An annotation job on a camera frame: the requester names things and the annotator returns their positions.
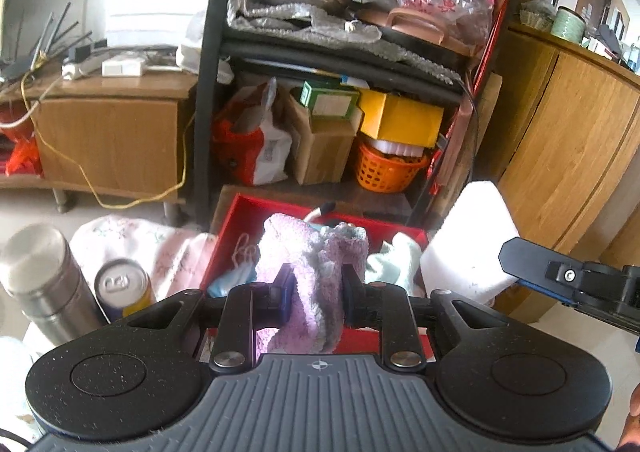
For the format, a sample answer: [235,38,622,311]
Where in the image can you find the yellow box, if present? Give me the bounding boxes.
[357,90,446,149]

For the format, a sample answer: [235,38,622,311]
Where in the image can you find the white power strip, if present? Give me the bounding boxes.
[62,55,108,80]

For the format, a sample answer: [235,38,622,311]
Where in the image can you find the wooden cabinet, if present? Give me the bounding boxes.
[475,25,640,323]

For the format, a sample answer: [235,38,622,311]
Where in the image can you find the wooden TV stand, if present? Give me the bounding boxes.
[0,72,198,213]

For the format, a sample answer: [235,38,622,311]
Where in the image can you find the white wrapped bundle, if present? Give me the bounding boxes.
[176,12,236,83]

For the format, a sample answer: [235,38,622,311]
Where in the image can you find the white sponge block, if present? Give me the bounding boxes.
[419,179,521,305]

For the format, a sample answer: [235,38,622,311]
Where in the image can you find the black router with antennas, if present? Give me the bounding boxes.
[0,2,96,83]

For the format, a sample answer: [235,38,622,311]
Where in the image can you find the stainless steel thermos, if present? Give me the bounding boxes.
[0,225,108,348]

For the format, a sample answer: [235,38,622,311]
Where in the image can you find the red cardboard box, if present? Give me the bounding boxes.
[199,192,436,363]

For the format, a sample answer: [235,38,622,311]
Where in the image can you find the light green cup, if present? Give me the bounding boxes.
[551,6,587,44]

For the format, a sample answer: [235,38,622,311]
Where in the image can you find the person's right hand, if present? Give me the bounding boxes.
[617,384,640,452]

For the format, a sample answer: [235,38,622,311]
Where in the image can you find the yellow and blue drink can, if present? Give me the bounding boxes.
[94,258,158,323]

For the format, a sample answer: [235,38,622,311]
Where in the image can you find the bubble wrap sheet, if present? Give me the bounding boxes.
[227,0,466,83]

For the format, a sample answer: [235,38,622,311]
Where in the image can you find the orange plastic basket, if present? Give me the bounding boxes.
[354,137,431,193]

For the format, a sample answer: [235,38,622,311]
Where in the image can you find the clear plastic container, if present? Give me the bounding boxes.
[367,135,426,158]

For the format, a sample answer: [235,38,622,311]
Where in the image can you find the light green cloth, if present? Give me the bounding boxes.
[364,231,426,298]

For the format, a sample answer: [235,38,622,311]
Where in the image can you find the black frying pan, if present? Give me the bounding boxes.
[360,7,476,70]

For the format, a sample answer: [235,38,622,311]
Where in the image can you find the green box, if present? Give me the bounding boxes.
[300,81,361,119]

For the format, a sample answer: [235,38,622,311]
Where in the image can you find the white power adapter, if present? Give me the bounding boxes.
[102,57,146,78]

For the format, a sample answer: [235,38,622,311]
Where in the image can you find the pink fluffy sock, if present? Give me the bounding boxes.
[255,213,370,355]

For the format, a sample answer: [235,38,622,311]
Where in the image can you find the scalloped small bowl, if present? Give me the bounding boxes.
[520,0,558,30]

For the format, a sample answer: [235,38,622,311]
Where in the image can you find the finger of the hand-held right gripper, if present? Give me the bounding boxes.
[498,238,588,305]

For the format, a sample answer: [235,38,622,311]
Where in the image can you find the plush doll with black feet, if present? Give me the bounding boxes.
[302,201,337,224]

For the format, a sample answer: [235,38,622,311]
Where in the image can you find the blue face mask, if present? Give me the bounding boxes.
[206,232,261,298]

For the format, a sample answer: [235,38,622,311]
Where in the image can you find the pink pan lid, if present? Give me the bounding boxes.
[387,7,473,56]

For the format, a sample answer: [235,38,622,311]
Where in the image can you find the brown cardboard box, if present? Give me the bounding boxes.
[282,87,363,185]

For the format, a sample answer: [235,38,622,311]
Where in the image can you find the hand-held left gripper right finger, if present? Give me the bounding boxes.
[341,263,507,373]

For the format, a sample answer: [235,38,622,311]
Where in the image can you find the black shelf rack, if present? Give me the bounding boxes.
[192,0,531,233]

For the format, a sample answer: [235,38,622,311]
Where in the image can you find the red plastic bag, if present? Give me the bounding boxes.
[0,107,43,178]

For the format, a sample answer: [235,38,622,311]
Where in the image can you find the floral tablecloth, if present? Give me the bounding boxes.
[70,215,221,305]

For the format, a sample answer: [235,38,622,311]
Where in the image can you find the red and white bag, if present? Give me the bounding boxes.
[212,77,293,185]

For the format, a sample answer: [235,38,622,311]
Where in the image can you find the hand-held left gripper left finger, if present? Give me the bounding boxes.
[122,263,297,375]

